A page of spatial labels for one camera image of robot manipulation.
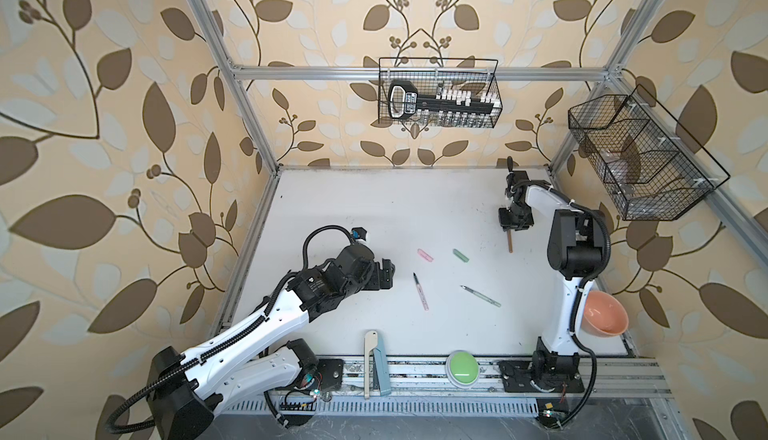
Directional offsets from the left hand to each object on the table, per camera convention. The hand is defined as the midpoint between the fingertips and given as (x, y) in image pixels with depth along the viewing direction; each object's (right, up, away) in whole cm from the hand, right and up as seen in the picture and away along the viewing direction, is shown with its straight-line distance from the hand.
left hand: (384, 267), depth 76 cm
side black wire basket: (+66, +25, -4) cm, 71 cm away
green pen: (+29, -11, +12) cm, 33 cm away
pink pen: (+10, -10, +13) cm, 19 cm away
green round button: (+20, -25, -2) cm, 32 cm away
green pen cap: (+24, -1, +20) cm, 31 cm away
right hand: (+43, +7, +26) cm, 51 cm away
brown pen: (+41, +4, +23) cm, 48 cm away
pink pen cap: (+13, -1, +20) cm, 24 cm away
